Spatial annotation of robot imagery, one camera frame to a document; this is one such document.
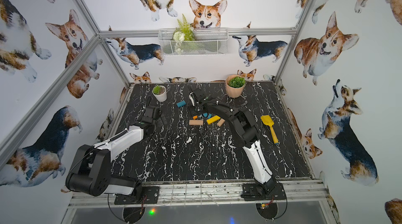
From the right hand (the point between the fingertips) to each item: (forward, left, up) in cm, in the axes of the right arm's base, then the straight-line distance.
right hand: (191, 110), depth 98 cm
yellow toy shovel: (-5, -47, -5) cm, 48 cm away
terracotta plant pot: (+18, -29, +3) cm, 34 cm away
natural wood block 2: (-5, -18, -7) cm, 20 cm away
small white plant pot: (+14, +22, +1) cm, 26 cm away
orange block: (-3, -2, -4) cm, 5 cm away
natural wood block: (-6, -3, -6) cm, 8 cm away
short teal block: (+10, +9, -7) cm, 15 cm away
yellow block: (-3, -14, -7) cm, 15 cm away
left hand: (-6, +18, +3) cm, 20 cm away
